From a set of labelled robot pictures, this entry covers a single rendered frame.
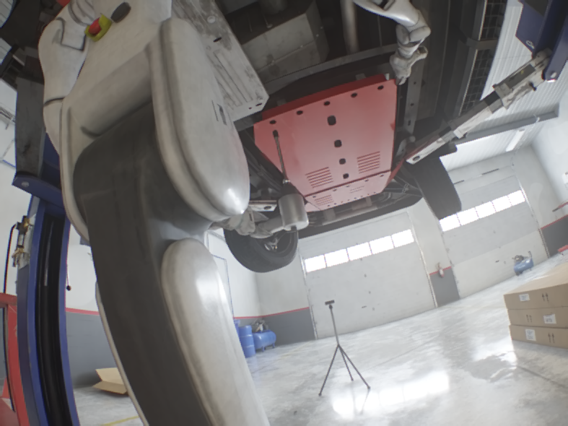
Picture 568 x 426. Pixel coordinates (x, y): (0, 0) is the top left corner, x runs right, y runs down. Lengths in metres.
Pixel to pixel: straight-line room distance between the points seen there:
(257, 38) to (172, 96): 0.86
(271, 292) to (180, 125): 9.87
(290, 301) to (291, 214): 8.91
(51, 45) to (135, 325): 0.56
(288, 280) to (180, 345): 9.65
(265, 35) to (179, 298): 1.00
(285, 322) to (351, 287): 2.68
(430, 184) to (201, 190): 1.91
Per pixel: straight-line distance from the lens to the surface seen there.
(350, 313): 9.44
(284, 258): 2.41
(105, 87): 0.34
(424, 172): 2.05
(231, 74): 1.02
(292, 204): 0.95
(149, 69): 0.28
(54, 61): 0.65
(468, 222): 10.47
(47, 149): 1.69
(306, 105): 1.18
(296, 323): 9.73
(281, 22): 1.11
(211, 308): 0.25
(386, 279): 9.46
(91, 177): 0.30
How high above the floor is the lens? 0.77
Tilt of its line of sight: 23 degrees up
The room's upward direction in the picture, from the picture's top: 11 degrees counter-clockwise
